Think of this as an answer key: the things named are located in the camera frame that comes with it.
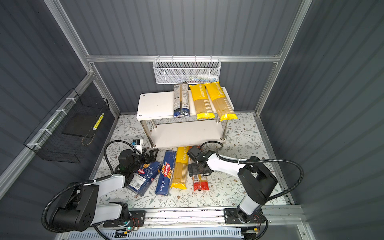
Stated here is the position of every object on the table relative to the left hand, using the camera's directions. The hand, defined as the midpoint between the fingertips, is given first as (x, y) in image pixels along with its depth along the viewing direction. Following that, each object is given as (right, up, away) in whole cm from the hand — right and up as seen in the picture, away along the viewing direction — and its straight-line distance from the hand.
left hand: (152, 149), depth 89 cm
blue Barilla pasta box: (-3, -14, -9) cm, 17 cm away
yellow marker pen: (-25, +16, -11) cm, 32 cm away
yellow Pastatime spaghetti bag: (+17, -12, -2) cm, 21 cm away
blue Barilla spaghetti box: (+8, -18, -8) cm, 22 cm away
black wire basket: (-37, +10, -18) cm, 42 cm away
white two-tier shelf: (+6, +23, -13) cm, 27 cm away
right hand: (+28, -13, -1) cm, 31 cm away
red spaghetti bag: (+29, -18, -6) cm, 35 cm away
